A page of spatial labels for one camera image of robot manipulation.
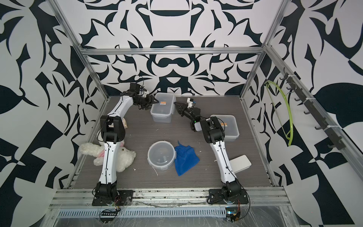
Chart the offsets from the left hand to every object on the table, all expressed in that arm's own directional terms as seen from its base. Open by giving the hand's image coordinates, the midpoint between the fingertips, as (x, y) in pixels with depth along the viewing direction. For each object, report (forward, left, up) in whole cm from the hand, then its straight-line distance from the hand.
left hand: (156, 102), depth 105 cm
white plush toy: (-41, +14, 0) cm, 43 cm away
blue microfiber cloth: (-40, -19, -7) cm, 45 cm away
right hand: (-3, -12, +2) cm, 12 cm away
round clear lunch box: (-39, -5, -2) cm, 40 cm away
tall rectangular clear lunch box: (-4, -3, -7) cm, 9 cm away
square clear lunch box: (-20, -49, -1) cm, 53 cm away
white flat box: (-45, -50, -5) cm, 67 cm away
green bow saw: (-30, -68, +25) cm, 79 cm away
